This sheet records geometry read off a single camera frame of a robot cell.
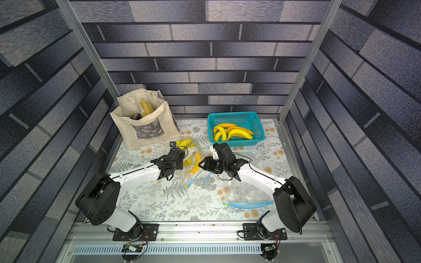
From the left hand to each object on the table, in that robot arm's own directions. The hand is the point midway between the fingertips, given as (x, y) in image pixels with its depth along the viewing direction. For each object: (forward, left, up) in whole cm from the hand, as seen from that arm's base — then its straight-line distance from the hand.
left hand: (179, 158), depth 92 cm
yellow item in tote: (+25, +20, +17) cm, 36 cm away
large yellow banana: (+21, -26, -2) cm, 34 cm away
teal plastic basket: (+33, -46, -1) cm, 57 cm away
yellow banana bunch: (+10, -2, +2) cm, 10 cm away
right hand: (-7, -13, +6) cm, 15 cm away
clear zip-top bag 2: (-17, -35, -7) cm, 39 cm away
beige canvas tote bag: (+17, +12, +9) cm, 23 cm away
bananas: (+21, -32, +1) cm, 38 cm away
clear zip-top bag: (+3, -9, +3) cm, 10 cm away
